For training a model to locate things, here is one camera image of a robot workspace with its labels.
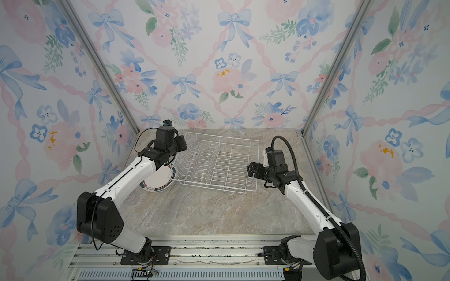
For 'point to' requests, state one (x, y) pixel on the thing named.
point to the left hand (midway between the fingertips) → (184, 137)
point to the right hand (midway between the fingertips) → (255, 168)
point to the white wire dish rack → (220, 163)
